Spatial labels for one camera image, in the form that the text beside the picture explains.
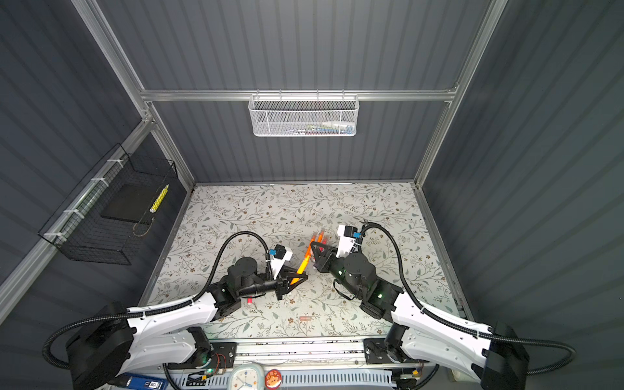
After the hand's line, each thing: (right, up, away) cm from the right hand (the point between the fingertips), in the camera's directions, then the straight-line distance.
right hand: (313, 247), depth 70 cm
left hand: (-2, -9, +3) cm, 10 cm away
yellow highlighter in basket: (-51, +15, +9) cm, 54 cm away
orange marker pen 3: (+2, -1, +31) cm, 31 cm away
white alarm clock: (-19, -37, -2) cm, 41 cm away
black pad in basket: (-56, +13, +4) cm, 58 cm away
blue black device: (-48, -37, -3) cm, 61 cm away
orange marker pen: (-2, -4, 0) cm, 5 cm away
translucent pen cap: (-3, -26, +10) cm, 28 cm away
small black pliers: (+22, +5, +35) cm, 42 cm away
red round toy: (-12, -38, -1) cm, 40 cm away
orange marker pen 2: (0, -2, +31) cm, 31 cm away
